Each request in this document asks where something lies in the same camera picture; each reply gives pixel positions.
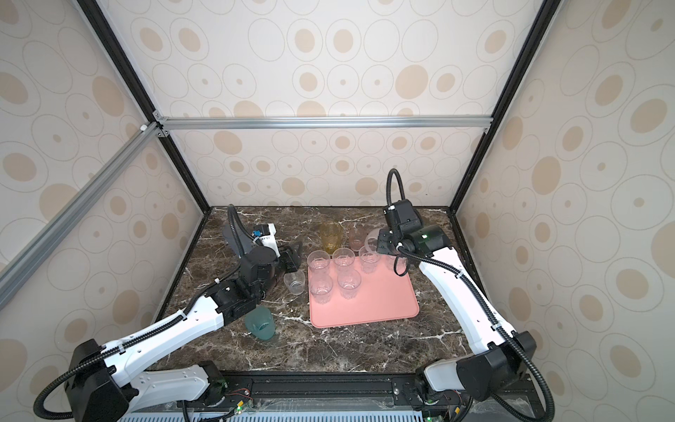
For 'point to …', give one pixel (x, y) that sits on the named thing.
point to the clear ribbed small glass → (344, 258)
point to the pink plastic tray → (382, 295)
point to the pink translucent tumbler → (358, 239)
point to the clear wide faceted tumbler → (321, 287)
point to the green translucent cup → (261, 323)
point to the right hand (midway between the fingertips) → (388, 241)
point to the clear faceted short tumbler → (369, 262)
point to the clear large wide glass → (349, 281)
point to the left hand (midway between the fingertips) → (305, 242)
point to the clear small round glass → (295, 281)
